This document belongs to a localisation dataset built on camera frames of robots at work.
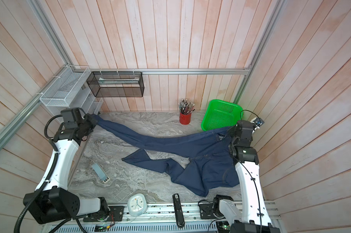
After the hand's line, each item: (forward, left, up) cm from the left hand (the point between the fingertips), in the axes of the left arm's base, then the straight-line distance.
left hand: (96, 119), depth 78 cm
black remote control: (-42, -46, -26) cm, 68 cm away
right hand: (-6, -76, +3) cm, 76 cm away
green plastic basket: (+31, -82, -27) cm, 92 cm away
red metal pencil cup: (+21, -52, -23) cm, 60 cm away
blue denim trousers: (-14, -65, -24) cm, 70 cm away
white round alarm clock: (-37, -24, -25) cm, 51 cm away
